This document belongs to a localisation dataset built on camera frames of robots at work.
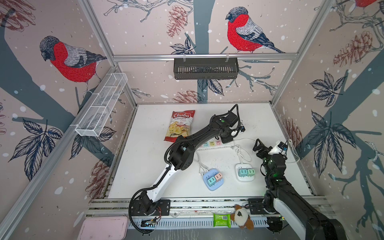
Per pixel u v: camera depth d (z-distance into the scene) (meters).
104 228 0.68
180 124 1.02
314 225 0.41
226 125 0.68
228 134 0.80
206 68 1.04
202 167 0.84
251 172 0.78
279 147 0.71
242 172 0.78
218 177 0.76
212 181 0.76
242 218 0.68
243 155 0.91
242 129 0.82
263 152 0.75
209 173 0.83
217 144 0.95
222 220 0.70
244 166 0.86
